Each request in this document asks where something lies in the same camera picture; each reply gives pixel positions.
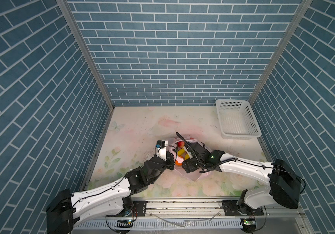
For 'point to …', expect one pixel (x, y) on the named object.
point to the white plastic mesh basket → (237, 120)
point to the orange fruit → (177, 163)
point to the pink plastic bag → (195, 176)
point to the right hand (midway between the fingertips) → (187, 164)
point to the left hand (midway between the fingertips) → (179, 153)
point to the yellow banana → (180, 151)
